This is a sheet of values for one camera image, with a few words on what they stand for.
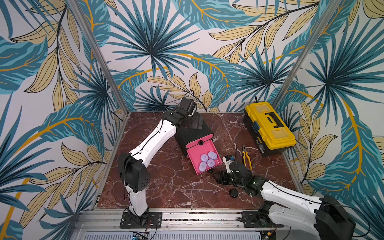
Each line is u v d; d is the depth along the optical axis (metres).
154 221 0.74
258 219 0.67
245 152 0.97
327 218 0.41
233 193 0.80
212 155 0.91
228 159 0.75
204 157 0.88
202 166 0.86
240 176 0.63
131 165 0.48
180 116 0.59
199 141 0.84
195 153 0.88
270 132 0.87
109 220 0.75
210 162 0.88
